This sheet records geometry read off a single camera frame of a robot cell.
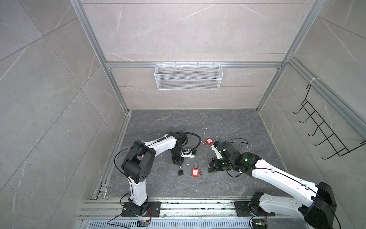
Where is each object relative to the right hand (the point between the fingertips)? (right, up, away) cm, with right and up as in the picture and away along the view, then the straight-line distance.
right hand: (209, 163), depth 77 cm
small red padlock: (+4, +10, +21) cm, 24 cm away
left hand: (-17, 0, +13) cm, 22 cm away
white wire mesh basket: (-11, +56, +23) cm, 62 cm away
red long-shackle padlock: (-7, -7, +9) cm, 13 cm away
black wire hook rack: (+51, +12, -19) cm, 56 cm away
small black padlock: (-16, -8, +9) cm, 20 cm away
